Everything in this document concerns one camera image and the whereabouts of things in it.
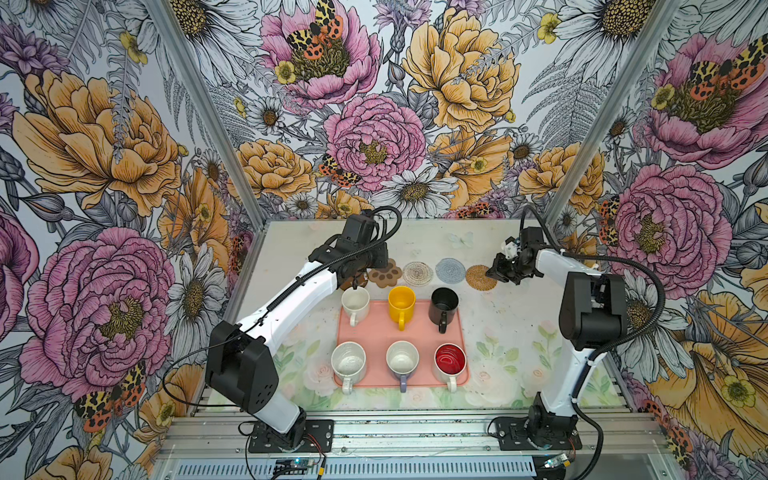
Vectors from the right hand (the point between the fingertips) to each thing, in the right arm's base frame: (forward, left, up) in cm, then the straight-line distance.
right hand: (488, 278), depth 98 cm
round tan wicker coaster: (+4, +2, -6) cm, 7 cm away
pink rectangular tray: (-14, +36, -7) cm, 39 cm away
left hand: (-4, +34, +16) cm, 37 cm away
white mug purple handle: (-24, +29, -4) cm, 37 cm away
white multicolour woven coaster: (+6, +22, -4) cm, 23 cm away
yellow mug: (-6, +28, -4) cm, 29 cm away
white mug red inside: (-25, +15, -4) cm, 30 cm away
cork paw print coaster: (+6, +33, -5) cm, 33 cm away
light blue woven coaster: (+7, +11, -5) cm, 13 cm away
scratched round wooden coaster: (-14, +38, +22) cm, 46 cm away
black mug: (-9, +15, -2) cm, 18 cm away
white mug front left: (-24, +44, -3) cm, 50 cm away
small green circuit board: (-47, +54, -5) cm, 72 cm away
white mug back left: (-8, +43, -1) cm, 43 cm away
